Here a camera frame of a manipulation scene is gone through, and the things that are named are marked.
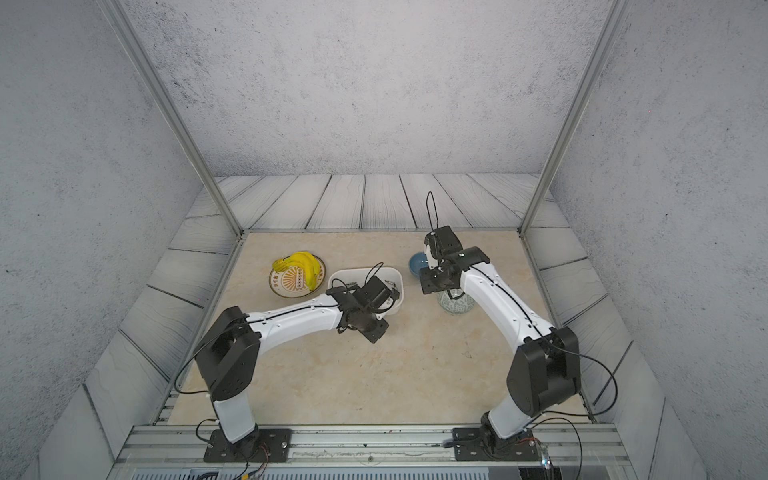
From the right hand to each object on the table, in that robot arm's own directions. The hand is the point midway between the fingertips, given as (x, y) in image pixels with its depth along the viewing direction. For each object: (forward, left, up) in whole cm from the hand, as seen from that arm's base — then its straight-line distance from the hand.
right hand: (433, 280), depth 84 cm
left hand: (-10, +14, -11) cm, 20 cm away
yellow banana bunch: (+16, +42, -10) cm, 46 cm away
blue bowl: (+19, +3, -15) cm, 24 cm away
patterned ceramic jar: (+2, -10, -17) cm, 20 cm away
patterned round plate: (+11, +47, -16) cm, 50 cm away
